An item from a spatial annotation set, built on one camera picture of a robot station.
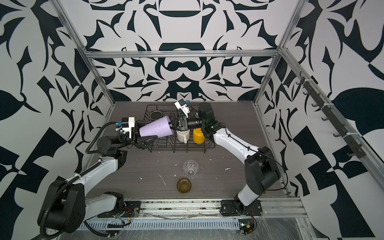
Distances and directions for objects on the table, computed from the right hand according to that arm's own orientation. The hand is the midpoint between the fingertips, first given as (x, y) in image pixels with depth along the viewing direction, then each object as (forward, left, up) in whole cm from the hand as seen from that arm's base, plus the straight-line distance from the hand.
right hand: (168, 128), depth 67 cm
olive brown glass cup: (-16, -6, -31) cm, 35 cm away
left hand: (-2, +4, +3) cm, 5 cm away
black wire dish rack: (+6, +3, -26) cm, 27 cm away
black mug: (+25, +13, -20) cm, 35 cm away
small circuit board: (-34, -35, -33) cm, 59 cm away
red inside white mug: (+10, -5, -23) cm, 25 cm away
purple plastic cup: (-3, +2, +5) cm, 6 cm away
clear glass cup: (-6, -9, -31) cm, 33 cm away
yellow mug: (+9, -14, -22) cm, 27 cm away
